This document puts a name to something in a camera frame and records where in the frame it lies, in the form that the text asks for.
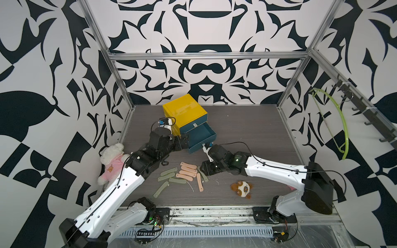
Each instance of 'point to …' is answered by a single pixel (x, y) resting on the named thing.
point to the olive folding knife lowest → (162, 187)
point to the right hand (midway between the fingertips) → (201, 167)
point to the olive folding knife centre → (177, 180)
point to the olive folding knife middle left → (166, 176)
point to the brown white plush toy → (242, 188)
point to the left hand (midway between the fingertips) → (179, 133)
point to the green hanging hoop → (347, 148)
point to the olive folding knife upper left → (171, 170)
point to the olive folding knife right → (205, 177)
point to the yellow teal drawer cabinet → (191, 119)
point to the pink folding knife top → (188, 165)
